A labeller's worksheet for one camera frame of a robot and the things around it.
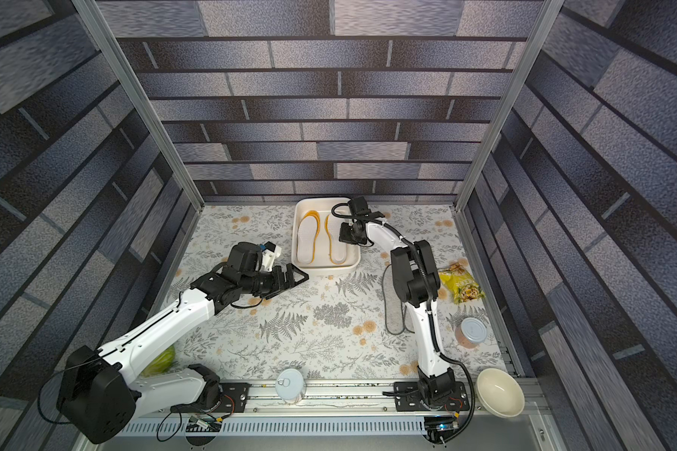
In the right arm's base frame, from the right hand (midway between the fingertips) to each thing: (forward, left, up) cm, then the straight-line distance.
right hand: (343, 236), depth 105 cm
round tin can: (-37, -38, +1) cm, 53 cm away
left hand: (-27, +11, +14) cm, 33 cm away
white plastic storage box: (-4, +10, -2) cm, 11 cm away
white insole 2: (-6, +2, -1) cm, 6 cm away
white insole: (+2, +14, 0) cm, 15 cm away
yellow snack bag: (-20, -39, 0) cm, 44 cm away
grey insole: (-27, -17, -4) cm, 32 cm away
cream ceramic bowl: (-51, -43, -4) cm, 67 cm away
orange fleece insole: (+13, +12, -1) cm, 18 cm away
